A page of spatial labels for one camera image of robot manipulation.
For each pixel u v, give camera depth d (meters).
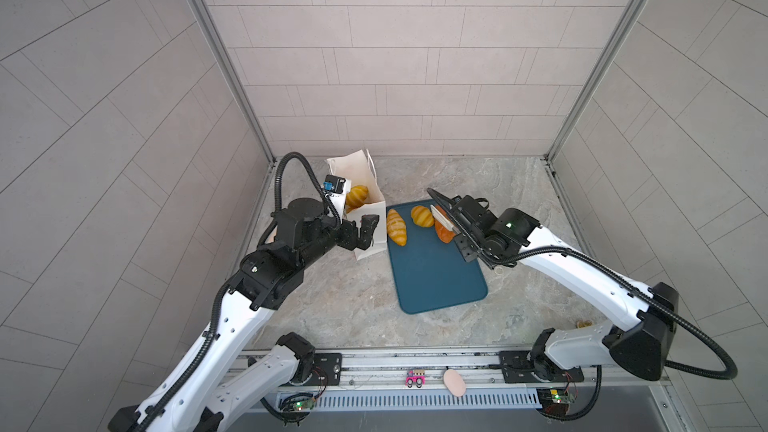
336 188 0.53
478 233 0.55
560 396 0.68
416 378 0.68
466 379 0.70
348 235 0.56
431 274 0.87
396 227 0.92
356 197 0.94
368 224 0.56
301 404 0.64
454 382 0.68
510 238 0.49
